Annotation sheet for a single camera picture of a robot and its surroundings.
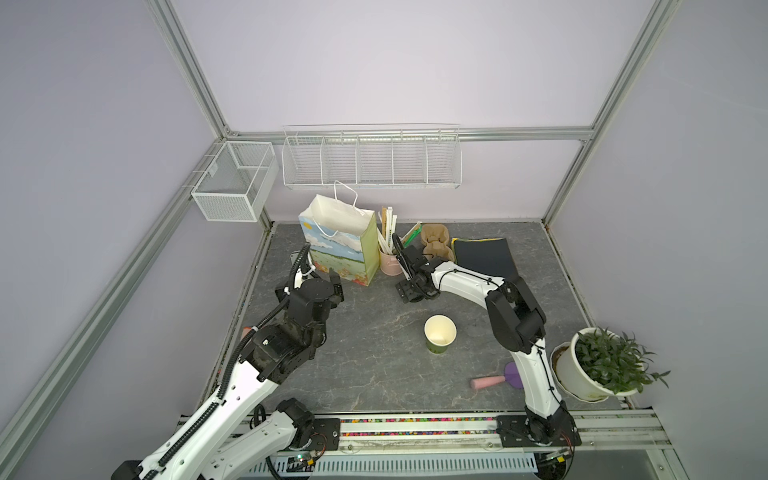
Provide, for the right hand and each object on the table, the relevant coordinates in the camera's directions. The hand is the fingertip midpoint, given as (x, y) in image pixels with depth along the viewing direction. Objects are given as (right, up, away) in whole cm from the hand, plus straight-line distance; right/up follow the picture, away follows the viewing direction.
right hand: (414, 288), depth 100 cm
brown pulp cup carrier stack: (+9, +17, +13) cm, 24 cm away
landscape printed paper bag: (-22, +17, -17) cm, 32 cm away
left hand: (-25, +6, -31) cm, 40 cm away
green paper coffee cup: (+7, -11, -13) cm, 18 cm away
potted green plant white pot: (+41, -14, -31) cm, 53 cm away
